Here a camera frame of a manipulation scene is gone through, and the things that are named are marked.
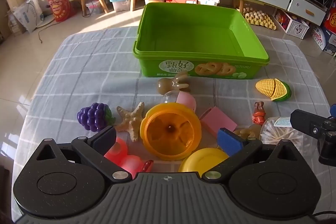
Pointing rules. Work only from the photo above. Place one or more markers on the small brown figurine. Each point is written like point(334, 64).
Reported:
point(259, 113)

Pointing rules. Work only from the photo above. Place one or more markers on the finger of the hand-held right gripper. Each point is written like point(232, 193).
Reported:
point(305, 121)
point(333, 110)

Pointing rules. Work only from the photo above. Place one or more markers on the grey checkered tablecloth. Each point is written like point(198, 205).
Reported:
point(86, 69)

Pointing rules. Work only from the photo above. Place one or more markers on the beige starfish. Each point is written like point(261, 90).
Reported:
point(131, 119)

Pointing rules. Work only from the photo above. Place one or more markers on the coral red plastic toy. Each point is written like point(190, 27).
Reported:
point(123, 158)

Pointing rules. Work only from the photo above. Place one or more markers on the stack of egg trays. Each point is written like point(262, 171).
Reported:
point(258, 16)

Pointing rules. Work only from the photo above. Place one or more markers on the white red printed carton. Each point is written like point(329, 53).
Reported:
point(291, 23)

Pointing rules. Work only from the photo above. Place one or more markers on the white paper bag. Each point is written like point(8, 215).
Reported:
point(27, 15)

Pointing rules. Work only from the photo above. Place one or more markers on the yellow round lid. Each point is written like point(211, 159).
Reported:
point(199, 161)

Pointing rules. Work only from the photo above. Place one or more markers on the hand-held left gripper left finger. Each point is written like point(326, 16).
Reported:
point(105, 138)

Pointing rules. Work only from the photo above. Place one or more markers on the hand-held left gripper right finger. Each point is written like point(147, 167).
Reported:
point(229, 141)

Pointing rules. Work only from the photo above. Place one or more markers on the clear cotton swab jar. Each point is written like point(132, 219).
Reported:
point(281, 132)

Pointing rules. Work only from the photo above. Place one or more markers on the pink rectangular block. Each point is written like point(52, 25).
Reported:
point(219, 120)

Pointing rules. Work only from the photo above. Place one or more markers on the pink capsule toy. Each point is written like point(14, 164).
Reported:
point(185, 100)

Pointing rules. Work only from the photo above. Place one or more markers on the toy corn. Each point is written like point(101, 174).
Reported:
point(273, 88)

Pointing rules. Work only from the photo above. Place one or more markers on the green plastic box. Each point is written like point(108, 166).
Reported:
point(194, 32)

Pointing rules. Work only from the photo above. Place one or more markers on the purple toy grapes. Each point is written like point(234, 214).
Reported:
point(92, 116)

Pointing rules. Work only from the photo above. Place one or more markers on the red printed box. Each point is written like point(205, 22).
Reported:
point(60, 5)

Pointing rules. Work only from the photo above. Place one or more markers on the clear plastic storage bin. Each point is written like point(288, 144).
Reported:
point(93, 7)
point(120, 3)

